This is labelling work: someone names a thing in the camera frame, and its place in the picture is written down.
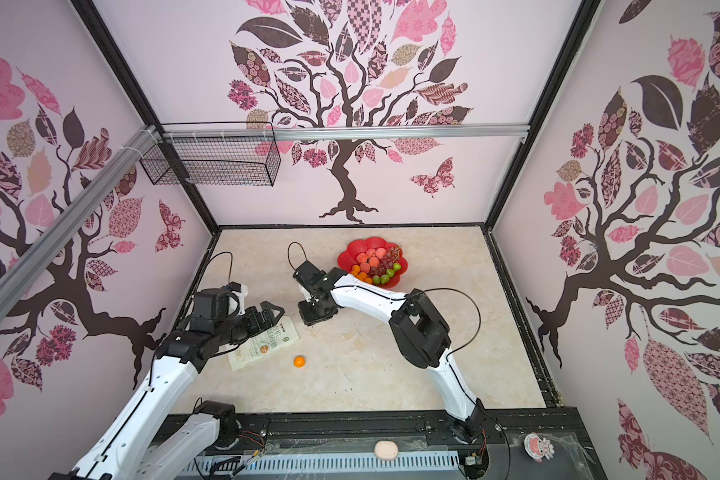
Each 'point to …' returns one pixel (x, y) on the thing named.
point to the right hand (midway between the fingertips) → (308, 315)
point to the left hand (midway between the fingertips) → (274, 322)
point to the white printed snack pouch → (262, 344)
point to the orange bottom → (299, 361)
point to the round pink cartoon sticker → (538, 448)
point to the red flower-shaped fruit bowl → (348, 259)
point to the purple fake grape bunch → (387, 262)
